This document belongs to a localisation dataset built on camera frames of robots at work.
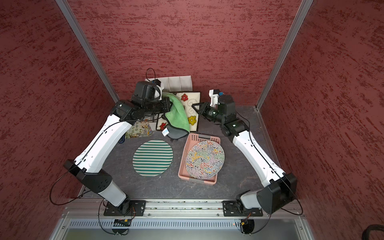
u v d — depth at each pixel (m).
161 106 0.61
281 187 0.39
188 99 0.71
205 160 0.87
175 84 1.06
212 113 0.61
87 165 0.41
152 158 0.92
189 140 0.97
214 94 0.65
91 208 0.77
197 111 0.66
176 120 0.66
